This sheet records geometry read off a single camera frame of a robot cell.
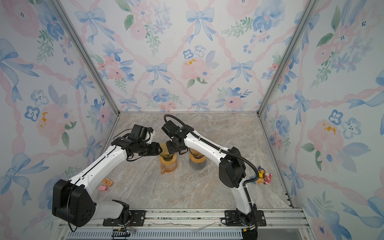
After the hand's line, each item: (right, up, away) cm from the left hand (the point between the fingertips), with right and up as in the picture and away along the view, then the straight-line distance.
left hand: (159, 149), depth 83 cm
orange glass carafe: (+3, -11, +3) cm, 12 cm away
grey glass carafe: (+21, -10, +5) cm, 24 cm away
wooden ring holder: (+5, -8, +1) cm, 9 cm away
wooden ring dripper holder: (+21, -7, +1) cm, 22 cm away
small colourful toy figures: (+59, -16, +3) cm, 62 cm away
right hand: (+7, 0, +3) cm, 8 cm away
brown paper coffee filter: (+20, -1, -1) cm, 20 cm away
